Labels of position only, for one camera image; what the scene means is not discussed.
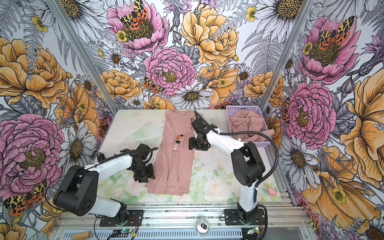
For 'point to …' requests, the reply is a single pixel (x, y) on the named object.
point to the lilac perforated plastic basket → (230, 109)
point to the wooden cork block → (81, 235)
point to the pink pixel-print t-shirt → (174, 161)
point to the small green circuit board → (126, 230)
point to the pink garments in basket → (247, 120)
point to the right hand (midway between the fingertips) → (194, 152)
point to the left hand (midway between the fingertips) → (150, 183)
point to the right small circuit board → (251, 231)
